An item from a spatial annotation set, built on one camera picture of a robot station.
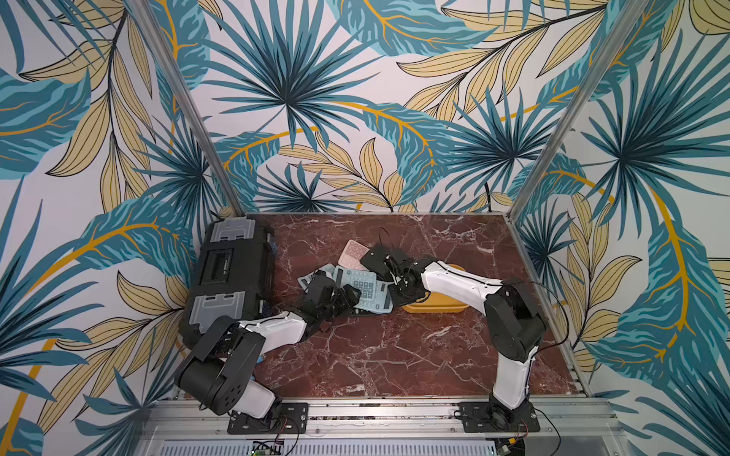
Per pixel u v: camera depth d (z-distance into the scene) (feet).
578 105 2.81
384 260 2.54
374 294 2.97
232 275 2.64
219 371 1.42
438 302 2.59
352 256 3.30
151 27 2.28
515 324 1.62
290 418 2.40
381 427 2.41
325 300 2.32
